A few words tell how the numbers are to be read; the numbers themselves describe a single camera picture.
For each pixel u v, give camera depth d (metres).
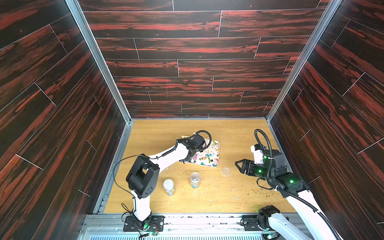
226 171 0.92
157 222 0.74
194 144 0.70
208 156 0.98
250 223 0.73
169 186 0.76
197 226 0.73
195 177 0.90
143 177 0.50
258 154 0.65
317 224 0.41
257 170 0.62
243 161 0.64
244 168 0.64
